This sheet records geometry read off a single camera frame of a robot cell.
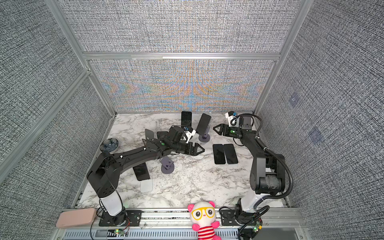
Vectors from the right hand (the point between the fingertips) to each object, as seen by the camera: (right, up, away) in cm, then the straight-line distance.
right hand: (219, 128), depth 91 cm
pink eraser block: (-74, -45, -16) cm, 88 cm away
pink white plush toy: (-11, -40, -23) cm, 47 cm away
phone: (-20, +6, +7) cm, 22 cm away
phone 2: (-9, +3, +9) cm, 12 cm away
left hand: (-12, -12, -9) cm, 19 cm away
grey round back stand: (-8, -7, +12) cm, 16 cm away
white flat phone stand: (-42, -32, -8) cm, 54 cm away
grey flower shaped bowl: (-71, -11, +7) cm, 72 cm away
